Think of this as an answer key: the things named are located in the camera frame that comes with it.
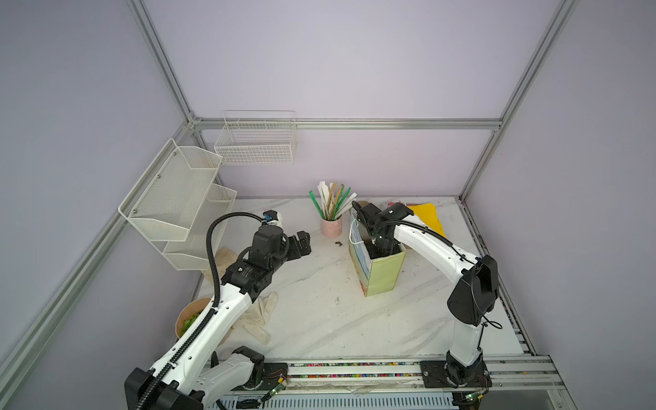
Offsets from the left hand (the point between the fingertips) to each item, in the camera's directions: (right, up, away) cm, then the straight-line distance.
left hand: (295, 240), depth 76 cm
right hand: (+25, -8, +7) cm, 27 cm away
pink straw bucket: (+11, +2, +25) cm, 27 cm away
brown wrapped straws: (+11, +14, +23) cm, 29 cm away
